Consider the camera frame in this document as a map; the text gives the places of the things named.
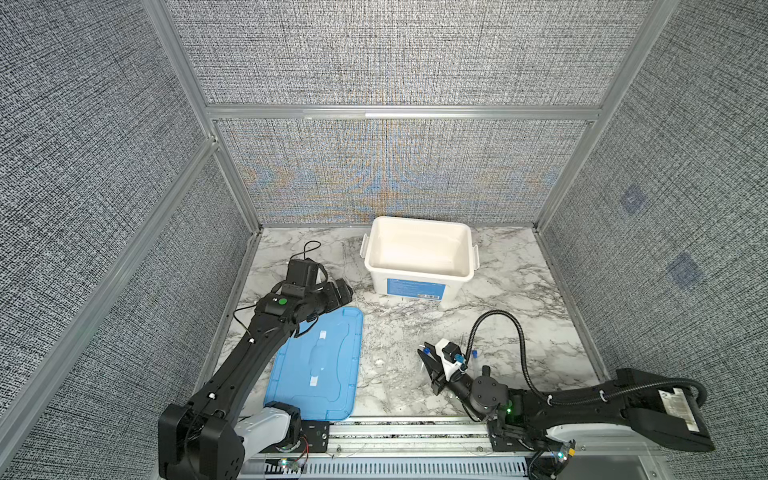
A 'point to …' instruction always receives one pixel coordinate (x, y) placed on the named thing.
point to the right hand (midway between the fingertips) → (423, 348)
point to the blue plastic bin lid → (317, 372)
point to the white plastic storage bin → (419, 258)
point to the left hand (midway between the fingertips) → (341, 296)
